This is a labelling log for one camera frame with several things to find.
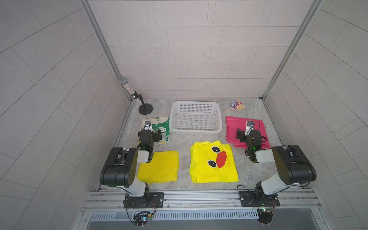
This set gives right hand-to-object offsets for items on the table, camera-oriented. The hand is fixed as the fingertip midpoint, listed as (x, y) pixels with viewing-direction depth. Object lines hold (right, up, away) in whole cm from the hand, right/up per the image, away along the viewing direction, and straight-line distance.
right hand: (244, 127), depth 95 cm
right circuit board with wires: (0, -40, -26) cm, 48 cm away
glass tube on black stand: (-72, +12, +13) cm, 74 cm away
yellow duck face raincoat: (-24, -19, -12) cm, 33 cm away
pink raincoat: (-7, +1, +5) cm, 9 cm away
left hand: (-61, 0, 0) cm, 61 cm away
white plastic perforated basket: (-33, +6, +10) cm, 35 cm away
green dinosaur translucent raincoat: (-56, -1, -1) cm, 56 cm away
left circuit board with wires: (-59, -39, -29) cm, 76 cm away
